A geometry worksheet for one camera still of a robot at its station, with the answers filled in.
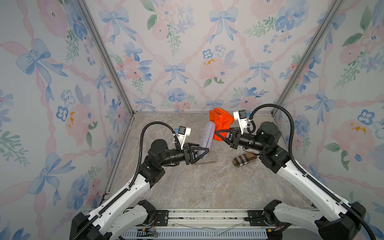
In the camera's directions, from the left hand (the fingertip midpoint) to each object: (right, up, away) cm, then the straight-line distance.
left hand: (207, 150), depth 61 cm
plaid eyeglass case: (+24, -10, +30) cm, 40 cm away
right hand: (+4, +7, +1) cm, 8 cm away
